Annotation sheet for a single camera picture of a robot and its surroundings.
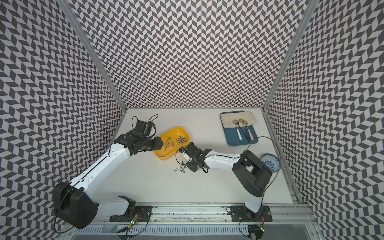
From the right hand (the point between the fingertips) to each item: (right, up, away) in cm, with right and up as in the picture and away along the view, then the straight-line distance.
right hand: (193, 163), depth 89 cm
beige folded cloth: (+24, +28, +20) cm, 41 cm away
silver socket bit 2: (-7, -4, -1) cm, 8 cm away
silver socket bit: (-10, -3, -3) cm, 10 cm away
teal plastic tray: (+32, +21, +17) cm, 42 cm away
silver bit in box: (-18, +13, +10) cm, 24 cm away
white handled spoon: (+30, +25, +20) cm, 44 cm away
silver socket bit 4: (-14, +10, +10) cm, 20 cm away
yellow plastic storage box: (-15, +12, +11) cm, 22 cm away
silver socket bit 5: (-18, +9, +7) cm, 21 cm away
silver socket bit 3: (-6, -1, -1) cm, 6 cm away
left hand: (-19, +12, -8) cm, 24 cm away
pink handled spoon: (+37, +25, +19) cm, 49 cm away
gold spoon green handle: (+36, +26, +23) cm, 50 cm away
